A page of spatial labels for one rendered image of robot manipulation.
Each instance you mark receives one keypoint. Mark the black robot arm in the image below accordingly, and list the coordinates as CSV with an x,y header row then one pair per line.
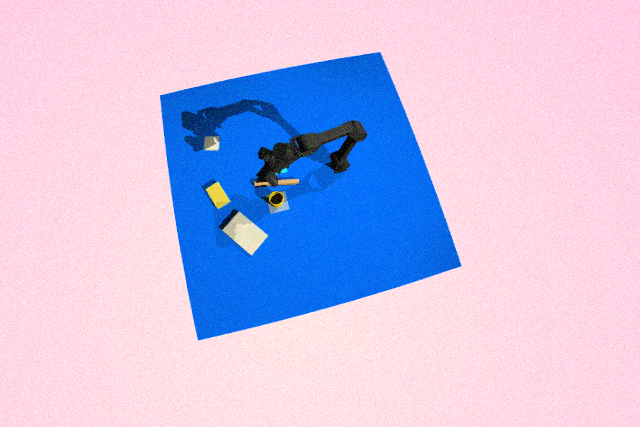
x,y
310,142

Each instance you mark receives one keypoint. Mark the beige flat box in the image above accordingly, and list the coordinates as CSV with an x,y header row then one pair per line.
x,y
245,233

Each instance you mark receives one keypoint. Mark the yellow rectangular block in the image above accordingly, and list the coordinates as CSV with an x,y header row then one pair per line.
x,y
218,196

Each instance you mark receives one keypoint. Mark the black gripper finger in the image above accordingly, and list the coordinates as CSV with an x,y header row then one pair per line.
x,y
265,166
260,178

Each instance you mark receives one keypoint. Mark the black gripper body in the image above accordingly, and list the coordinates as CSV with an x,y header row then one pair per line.
x,y
270,176

